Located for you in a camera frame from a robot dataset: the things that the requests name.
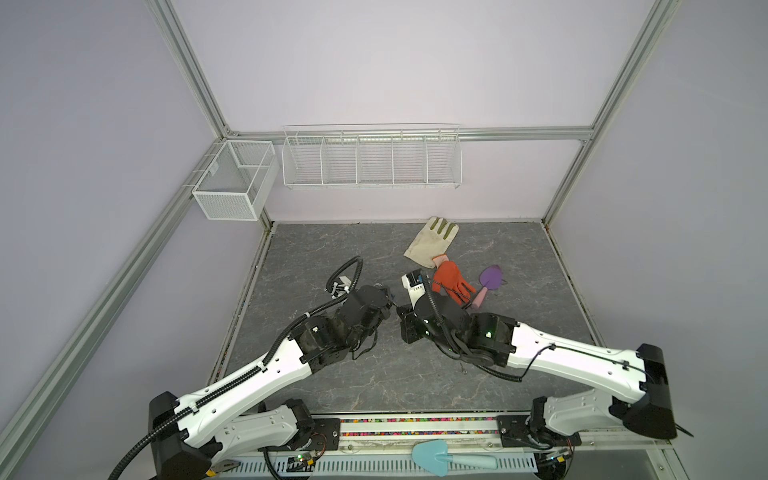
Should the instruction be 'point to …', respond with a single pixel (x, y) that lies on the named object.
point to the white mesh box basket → (239, 181)
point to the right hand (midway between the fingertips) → (396, 314)
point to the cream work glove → (433, 241)
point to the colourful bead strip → (419, 420)
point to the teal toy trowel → (434, 454)
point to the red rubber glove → (448, 276)
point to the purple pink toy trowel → (491, 277)
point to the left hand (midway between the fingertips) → (393, 297)
